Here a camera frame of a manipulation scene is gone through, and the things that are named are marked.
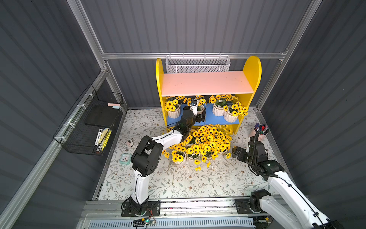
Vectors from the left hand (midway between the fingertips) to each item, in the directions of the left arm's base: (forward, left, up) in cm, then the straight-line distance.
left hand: (197, 106), depth 89 cm
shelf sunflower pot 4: (-14, -8, -9) cm, 19 cm away
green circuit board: (-57, +30, -27) cm, 70 cm away
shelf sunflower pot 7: (-27, -5, -11) cm, 30 cm away
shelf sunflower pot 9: (-28, +12, -11) cm, 32 cm away
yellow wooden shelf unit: (+4, -15, +3) cm, 15 cm away
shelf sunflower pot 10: (-17, +4, -15) cm, 23 cm away
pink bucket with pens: (-11, -43, -13) cm, 47 cm away
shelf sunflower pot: (-4, +15, +3) cm, 16 cm away
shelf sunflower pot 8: (-27, +3, -10) cm, 29 cm away
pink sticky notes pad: (-2, +52, +3) cm, 53 cm away
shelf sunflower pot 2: (-2, -2, +5) cm, 5 cm away
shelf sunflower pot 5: (-18, -14, -11) cm, 25 cm away
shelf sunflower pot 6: (-25, -13, -12) cm, 31 cm away
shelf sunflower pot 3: (-6, -21, 0) cm, 22 cm away
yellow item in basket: (-23, +48, +3) cm, 53 cm away
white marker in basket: (-26, +51, +3) cm, 57 cm away
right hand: (-26, -25, -13) cm, 38 cm away
